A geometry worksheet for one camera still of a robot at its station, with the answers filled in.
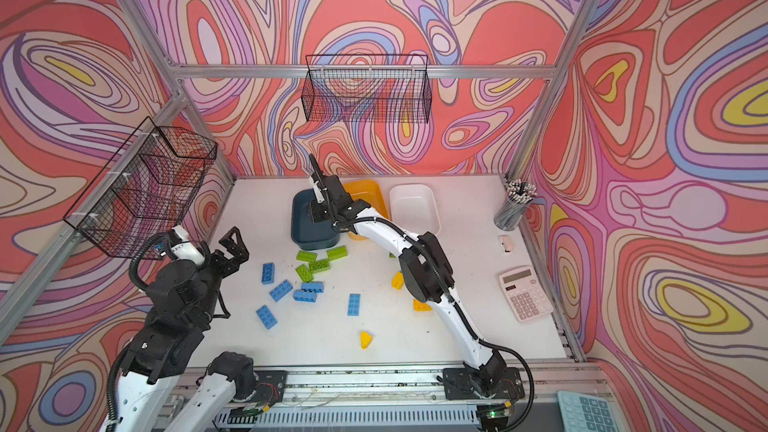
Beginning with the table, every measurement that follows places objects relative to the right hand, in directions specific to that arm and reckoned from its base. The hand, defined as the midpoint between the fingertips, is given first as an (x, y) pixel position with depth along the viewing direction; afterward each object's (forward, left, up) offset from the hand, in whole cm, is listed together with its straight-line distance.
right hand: (313, 212), depth 94 cm
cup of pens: (+1, -65, +5) cm, 65 cm away
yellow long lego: (-27, -33, -12) cm, 44 cm away
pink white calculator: (-25, -64, -10) cm, 69 cm away
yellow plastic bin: (+16, -16, -8) cm, 24 cm away
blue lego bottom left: (-30, +11, -9) cm, 33 cm away
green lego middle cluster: (-14, -2, -10) cm, 17 cm away
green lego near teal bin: (-10, +3, -10) cm, 15 cm away
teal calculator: (-54, -69, -12) cm, 88 cm away
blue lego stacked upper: (-21, -2, -10) cm, 23 cm away
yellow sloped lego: (-20, -26, -10) cm, 35 cm away
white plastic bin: (+10, -34, -12) cm, 37 cm away
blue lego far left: (-16, +14, -9) cm, 23 cm away
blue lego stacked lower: (-23, +3, -10) cm, 26 cm away
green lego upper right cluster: (-8, -7, -12) cm, 16 cm away
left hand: (-22, +13, +19) cm, 31 cm away
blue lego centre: (-26, -13, -11) cm, 32 cm away
